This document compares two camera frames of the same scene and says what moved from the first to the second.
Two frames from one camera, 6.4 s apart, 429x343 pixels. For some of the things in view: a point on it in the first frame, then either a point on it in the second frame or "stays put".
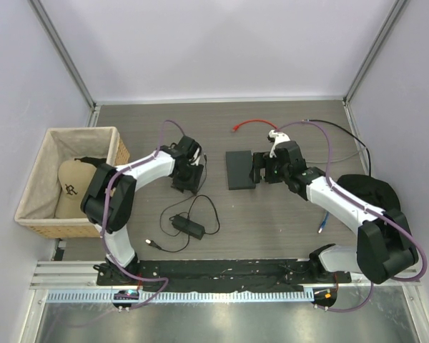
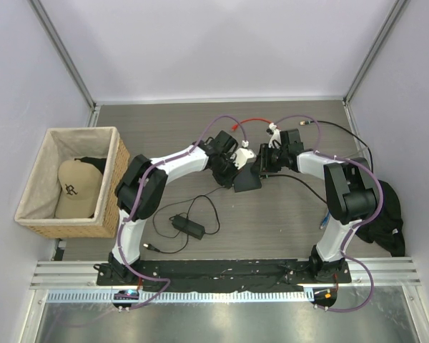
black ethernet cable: x=352 y=135 stays put
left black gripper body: x=188 y=180 -> x=226 y=171
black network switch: x=239 y=164 stays put
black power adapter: x=188 y=226 stays put
